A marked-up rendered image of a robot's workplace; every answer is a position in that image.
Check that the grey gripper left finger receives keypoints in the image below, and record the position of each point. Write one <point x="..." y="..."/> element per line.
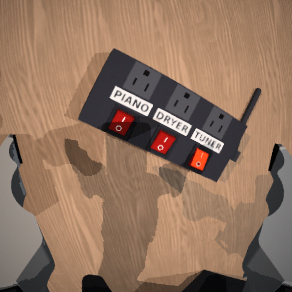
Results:
<point x="26" y="263"/>

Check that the black power strip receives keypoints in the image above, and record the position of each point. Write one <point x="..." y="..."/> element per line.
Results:
<point x="138" y="104"/>

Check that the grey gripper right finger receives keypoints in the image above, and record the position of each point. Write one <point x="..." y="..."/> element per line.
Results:
<point x="268" y="260"/>

